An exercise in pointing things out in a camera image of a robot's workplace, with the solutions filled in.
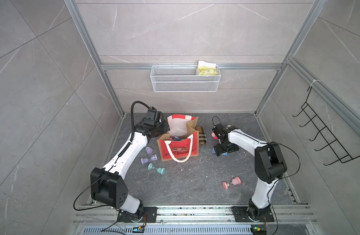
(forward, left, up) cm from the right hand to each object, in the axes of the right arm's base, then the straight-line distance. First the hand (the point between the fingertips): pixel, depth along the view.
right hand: (227, 151), depth 93 cm
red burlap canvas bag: (-3, +29, +17) cm, 34 cm away
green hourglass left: (-12, +43, 0) cm, 44 cm away
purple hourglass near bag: (+2, +52, 0) cm, 52 cm away
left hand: (+7, +36, +19) cm, 42 cm away
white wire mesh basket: (+44, +28, +26) cm, 58 cm away
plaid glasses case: (+13, +15, -1) cm, 20 cm away
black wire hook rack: (-19, -37, +29) cm, 50 cm away
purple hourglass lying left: (-4, +48, -1) cm, 48 cm away
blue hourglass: (-2, +2, 0) cm, 3 cm away
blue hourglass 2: (+8, +33, +4) cm, 34 cm away
